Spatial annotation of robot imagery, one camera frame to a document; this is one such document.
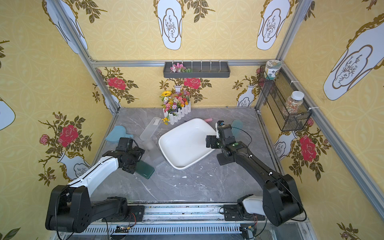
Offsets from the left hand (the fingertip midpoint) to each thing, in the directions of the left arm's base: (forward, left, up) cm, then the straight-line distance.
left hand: (137, 157), depth 89 cm
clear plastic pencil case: (+20, -3, -4) cm, 20 cm away
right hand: (+7, -47, +10) cm, 49 cm away
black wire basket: (+34, -89, +20) cm, 98 cm away
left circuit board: (-34, +2, -7) cm, 35 cm away
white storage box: (+10, -27, -3) cm, 29 cm away
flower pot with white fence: (+31, -22, +12) cm, 40 cm away
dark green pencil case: (-5, -3, -7) cm, 9 cm away
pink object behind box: (+31, -46, -3) cm, 56 cm away
